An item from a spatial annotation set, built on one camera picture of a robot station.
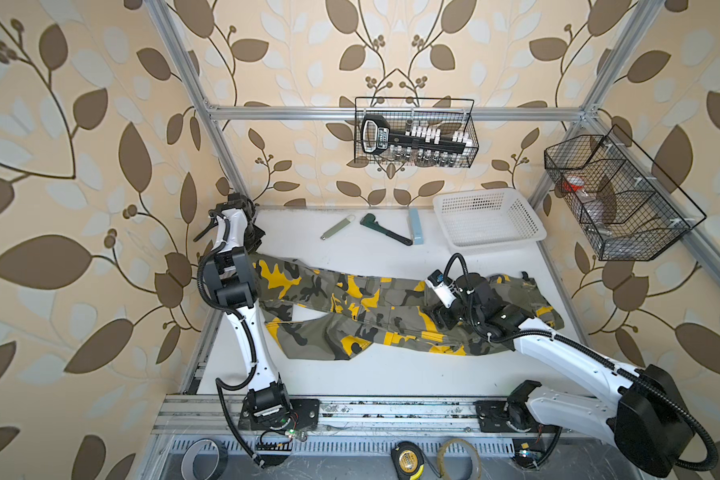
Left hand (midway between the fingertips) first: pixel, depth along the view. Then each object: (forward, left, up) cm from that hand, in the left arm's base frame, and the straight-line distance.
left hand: (255, 243), depth 101 cm
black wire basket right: (-7, -104, +27) cm, 108 cm away
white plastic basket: (+18, -80, -5) cm, 83 cm away
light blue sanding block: (+13, -56, -3) cm, 58 cm away
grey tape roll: (-61, -1, -4) cm, 61 cm away
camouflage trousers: (-23, -31, -5) cm, 39 cm away
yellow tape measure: (-58, -50, -4) cm, 76 cm away
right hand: (-22, -59, +3) cm, 63 cm away
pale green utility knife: (+14, -26, -7) cm, 31 cm away
